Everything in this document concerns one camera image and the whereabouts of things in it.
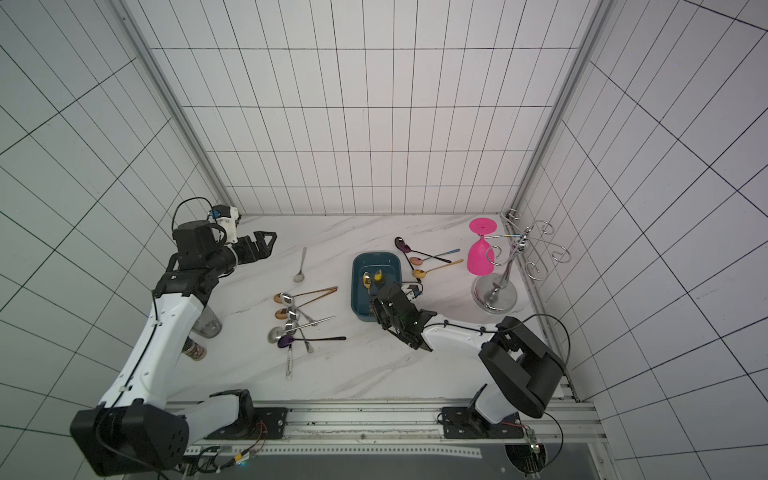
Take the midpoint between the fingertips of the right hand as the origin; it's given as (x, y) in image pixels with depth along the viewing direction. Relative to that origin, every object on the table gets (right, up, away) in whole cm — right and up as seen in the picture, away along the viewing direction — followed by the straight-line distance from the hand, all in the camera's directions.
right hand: (355, 300), depth 85 cm
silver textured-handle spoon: (-20, -10, +3) cm, 23 cm away
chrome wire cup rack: (+44, +1, +10) cm, 46 cm away
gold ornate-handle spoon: (+3, +4, +13) cm, 14 cm away
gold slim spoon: (+20, +6, +16) cm, 27 cm away
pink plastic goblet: (+37, +14, +1) cm, 39 cm away
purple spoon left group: (-21, -13, +2) cm, 25 cm away
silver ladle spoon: (-25, -11, +3) cm, 27 cm away
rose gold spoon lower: (-23, -5, +5) cm, 24 cm away
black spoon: (+14, +16, +25) cm, 33 cm away
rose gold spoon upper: (-26, -1, +9) cm, 28 cm away
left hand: (-24, +17, -8) cm, 31 cm away
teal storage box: (+4, +6, +15) cm, 17 cm away
